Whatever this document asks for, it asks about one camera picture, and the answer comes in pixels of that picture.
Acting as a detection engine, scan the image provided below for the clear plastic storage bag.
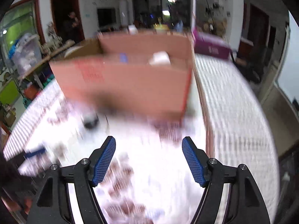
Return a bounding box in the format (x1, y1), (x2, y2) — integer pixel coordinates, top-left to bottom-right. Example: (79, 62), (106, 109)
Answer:
(9, 33), (44, 75)

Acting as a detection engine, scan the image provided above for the black chair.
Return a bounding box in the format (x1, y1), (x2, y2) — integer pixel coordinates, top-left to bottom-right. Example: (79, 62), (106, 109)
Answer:
(230, 49), (261, 83)

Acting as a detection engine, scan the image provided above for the purple box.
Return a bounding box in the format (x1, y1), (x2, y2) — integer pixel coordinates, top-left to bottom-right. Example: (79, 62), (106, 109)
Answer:
(193, 29), (232, 60)

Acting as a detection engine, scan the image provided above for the white rounded object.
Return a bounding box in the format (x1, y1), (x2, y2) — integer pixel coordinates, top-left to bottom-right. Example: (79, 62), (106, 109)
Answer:
(147, 51), (171, 66)

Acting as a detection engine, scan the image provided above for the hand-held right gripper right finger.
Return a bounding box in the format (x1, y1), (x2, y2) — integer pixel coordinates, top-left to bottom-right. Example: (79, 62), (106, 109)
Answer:
(182, 136), (269, 224)

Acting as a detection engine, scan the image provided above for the white lamp pole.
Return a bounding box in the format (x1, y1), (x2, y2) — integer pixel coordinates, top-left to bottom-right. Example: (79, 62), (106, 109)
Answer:
(192, 0), (198, 31)

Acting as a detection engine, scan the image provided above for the black television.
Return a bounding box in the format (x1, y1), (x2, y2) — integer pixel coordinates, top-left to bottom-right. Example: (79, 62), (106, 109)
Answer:
(97, 8), (116, 27)

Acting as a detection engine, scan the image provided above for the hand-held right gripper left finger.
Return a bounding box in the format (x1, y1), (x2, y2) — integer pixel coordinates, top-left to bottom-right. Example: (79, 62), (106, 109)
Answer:
(27, 135), (116, 224)

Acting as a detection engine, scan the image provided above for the cardboard box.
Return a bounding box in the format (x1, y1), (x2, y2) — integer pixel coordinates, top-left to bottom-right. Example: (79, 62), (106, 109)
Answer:
(49, 31), (195, 122)

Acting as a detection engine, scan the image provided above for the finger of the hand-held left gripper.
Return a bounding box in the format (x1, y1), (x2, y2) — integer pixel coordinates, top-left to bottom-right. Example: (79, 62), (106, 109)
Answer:
(24, 147), (47, 160)

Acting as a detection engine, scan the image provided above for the white floor air conditioner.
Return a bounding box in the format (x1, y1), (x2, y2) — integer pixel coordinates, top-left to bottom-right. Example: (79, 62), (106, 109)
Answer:
(120, 0), (129, 26)

